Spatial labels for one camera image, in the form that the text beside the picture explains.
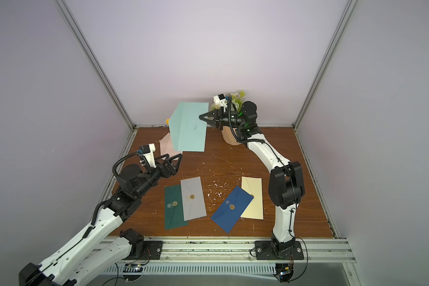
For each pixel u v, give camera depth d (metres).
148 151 0.62
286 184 0.50
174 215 0.83
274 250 0.64
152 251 0.73
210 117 0.72
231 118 0.67
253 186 0.93
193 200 0.87
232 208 0.84
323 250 0.74
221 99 0.72
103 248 0.57
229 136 1.03
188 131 0.71
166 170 0.63
